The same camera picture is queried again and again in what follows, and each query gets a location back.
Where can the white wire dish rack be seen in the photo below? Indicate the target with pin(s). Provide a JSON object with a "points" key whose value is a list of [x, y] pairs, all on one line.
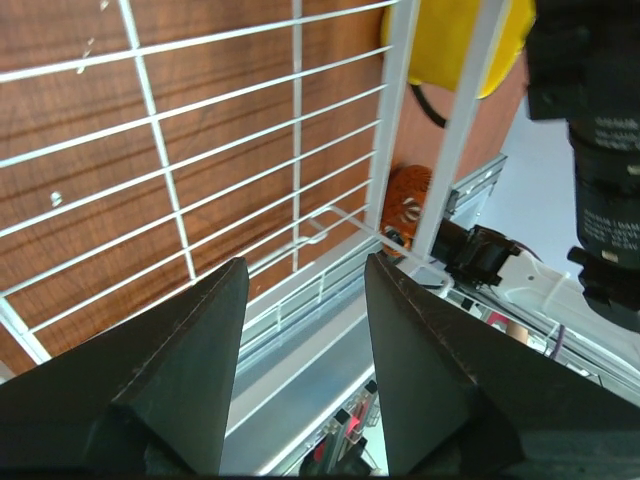
{"points": [[144, 143]]}

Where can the dark glossy orange mug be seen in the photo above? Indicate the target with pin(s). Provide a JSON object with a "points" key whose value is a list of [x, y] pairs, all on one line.
{"points": [[407, 190]]}

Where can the aluminium front rail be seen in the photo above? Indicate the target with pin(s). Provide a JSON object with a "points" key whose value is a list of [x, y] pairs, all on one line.
{"points": [[282, 343]]}

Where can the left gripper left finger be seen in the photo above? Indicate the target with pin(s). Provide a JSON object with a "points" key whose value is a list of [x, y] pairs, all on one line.
{"points": [[148, 397]]}

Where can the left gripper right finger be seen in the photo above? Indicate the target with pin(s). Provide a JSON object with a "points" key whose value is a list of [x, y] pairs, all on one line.
{"points": [[460, 398]]}

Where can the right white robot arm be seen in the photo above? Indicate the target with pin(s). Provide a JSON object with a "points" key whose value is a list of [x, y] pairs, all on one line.
{"points": [[567, 246]]}

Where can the yellow mug black handle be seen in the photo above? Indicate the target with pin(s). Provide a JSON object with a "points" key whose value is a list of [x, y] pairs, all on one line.
{"points": [[443, 34]]}

